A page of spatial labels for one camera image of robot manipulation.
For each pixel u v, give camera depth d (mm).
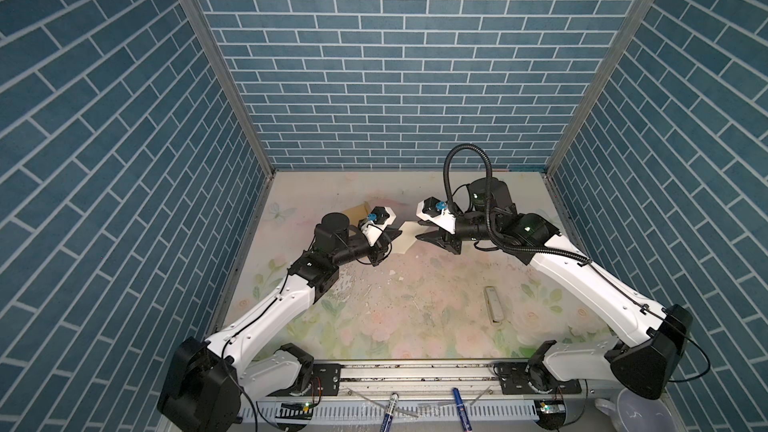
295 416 721
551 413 736
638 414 695
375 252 656
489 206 532
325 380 745
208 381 390
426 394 734
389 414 680
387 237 640
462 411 691
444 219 579
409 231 738
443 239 607
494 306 826
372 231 642
